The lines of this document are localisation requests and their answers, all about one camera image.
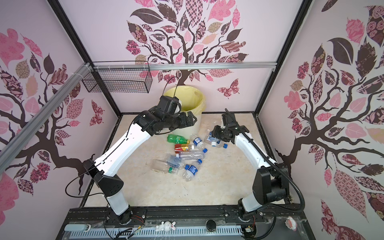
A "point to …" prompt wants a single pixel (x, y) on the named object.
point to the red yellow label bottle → (181, 147)
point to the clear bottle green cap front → (162, 166)
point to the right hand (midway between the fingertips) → (215, 131)
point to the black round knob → (211, 225)
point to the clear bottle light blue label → (174, 160)
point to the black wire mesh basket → (119, 76)
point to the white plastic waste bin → (186, 131)
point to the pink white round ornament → (291, 223)
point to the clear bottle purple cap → (194, 155)
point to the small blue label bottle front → (190, 171)
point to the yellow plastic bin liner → (191, 99)
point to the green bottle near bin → (177, 139)
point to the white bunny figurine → (166, 226)
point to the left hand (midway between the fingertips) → (189, 123)
